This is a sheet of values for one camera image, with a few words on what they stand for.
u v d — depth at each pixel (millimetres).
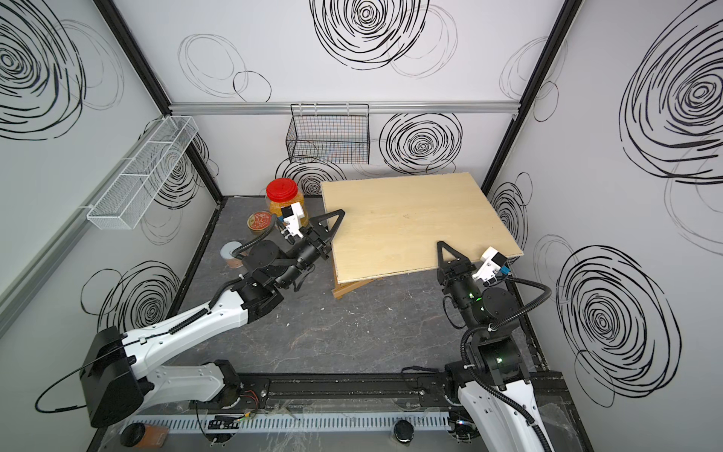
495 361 476
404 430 607
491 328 449
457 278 559
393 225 658
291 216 615
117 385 381
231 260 952
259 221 1082
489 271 586
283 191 952
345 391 757
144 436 610
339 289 884
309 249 580
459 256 592
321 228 570
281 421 707
